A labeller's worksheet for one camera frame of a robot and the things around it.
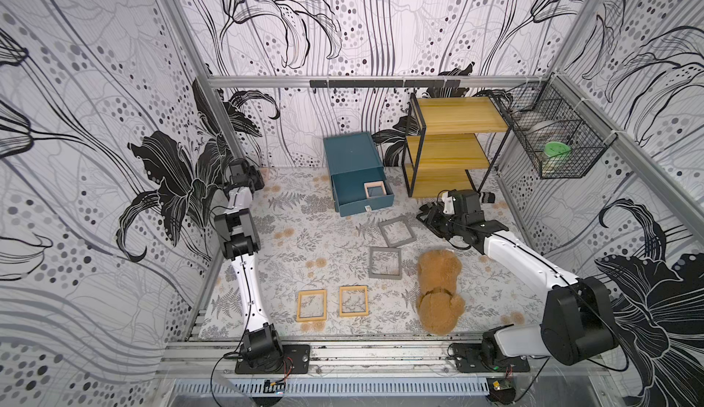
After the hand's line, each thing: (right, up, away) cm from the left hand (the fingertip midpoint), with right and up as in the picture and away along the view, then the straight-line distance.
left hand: (257, 166), depth 115 cm
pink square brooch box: (+49, -10, -24) cm, 55 cm away
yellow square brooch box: (+29, -46, -32) cm, 63 cm away
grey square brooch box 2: (+52, -35, -24) cm, 67 cm away
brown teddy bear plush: (+66, -42, -41) cm, 88 cm away
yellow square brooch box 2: (+45, -41, -31) cm, 68 cm away
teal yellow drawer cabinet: (+43, -6, -20) cm, 48 cm away
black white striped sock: (+95, -13, -8) cm, 96 cm away
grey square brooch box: (+58, -26, -16) cm, 65 cm away
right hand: (+64, -19, -28) cm, 72 cm away
